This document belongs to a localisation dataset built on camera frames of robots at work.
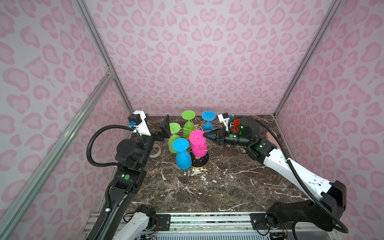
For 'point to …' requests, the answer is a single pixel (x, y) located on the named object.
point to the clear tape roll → (156, 155)
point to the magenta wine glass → (198, 141)
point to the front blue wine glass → (183, 158)
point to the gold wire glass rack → (196, 127)
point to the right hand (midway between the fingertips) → (205, 136)
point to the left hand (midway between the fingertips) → (157, 113)
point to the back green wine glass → (188, 127)
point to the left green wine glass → (174, 128)
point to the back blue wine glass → (208, 116)
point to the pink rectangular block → (270, 138)
